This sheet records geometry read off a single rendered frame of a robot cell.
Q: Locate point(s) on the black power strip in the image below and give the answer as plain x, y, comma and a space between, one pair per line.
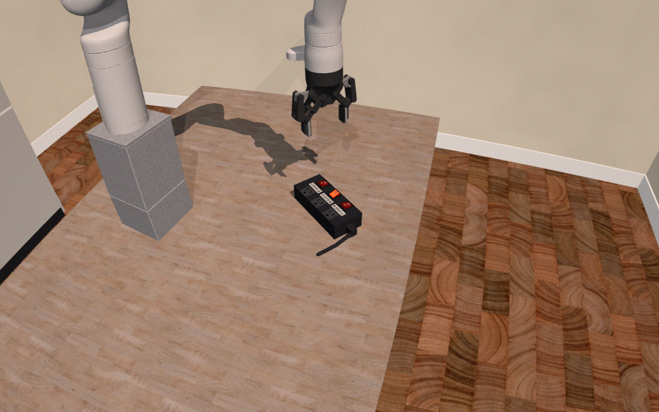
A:
336, 214

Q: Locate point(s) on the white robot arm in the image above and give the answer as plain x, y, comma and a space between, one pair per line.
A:
108, 52

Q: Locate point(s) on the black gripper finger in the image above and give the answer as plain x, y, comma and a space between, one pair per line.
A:
299, 113
350, 91

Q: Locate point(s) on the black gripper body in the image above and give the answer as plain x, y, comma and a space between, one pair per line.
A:
318, 83

